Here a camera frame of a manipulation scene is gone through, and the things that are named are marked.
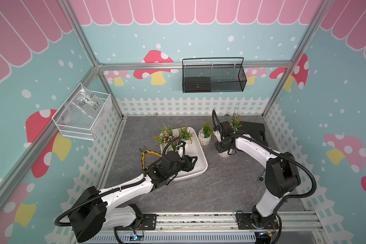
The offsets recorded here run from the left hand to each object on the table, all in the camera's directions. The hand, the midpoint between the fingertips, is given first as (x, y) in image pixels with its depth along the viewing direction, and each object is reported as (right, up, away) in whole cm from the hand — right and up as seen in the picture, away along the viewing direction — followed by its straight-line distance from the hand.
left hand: (193, 160), depth 79 cm
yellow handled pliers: (-32, +2, +20) cm, 38 cm away
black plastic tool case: (+44, +16, +23) cm, 52 cm away
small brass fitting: (-30, +29, +44) cm, 61 cm away
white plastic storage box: (+2, +3, +21) cm, 21 cm away
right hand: (+17, +6, +13) cm, 23 cm away
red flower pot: (+8, +14, +18) cm, 25 cm away
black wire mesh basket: (+13, +50, +15) cm, 54 cm away
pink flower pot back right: (+28, +22, +17) cm, 39 cm away
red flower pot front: (-4, +13, +13) cm, 19 cm away
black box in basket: (+2, +43, +9) cm, 44 cm away
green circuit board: (-29, -36, -7) cm, 46 cm away
